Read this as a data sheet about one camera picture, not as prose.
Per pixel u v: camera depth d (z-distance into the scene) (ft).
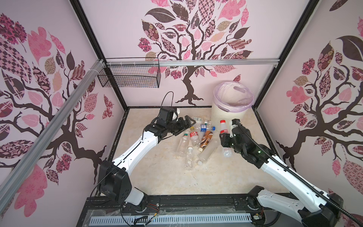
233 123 2.16
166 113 1.96
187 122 2.28
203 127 3.29
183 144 3.18
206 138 3.11
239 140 1.85
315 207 1.28
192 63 3.03
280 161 1.55
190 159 2.94
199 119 3.43
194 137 3.28
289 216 1.67
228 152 2.29
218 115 2.99
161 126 1.94
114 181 1.35
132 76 4.00
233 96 3.31
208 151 3.06
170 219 2.29
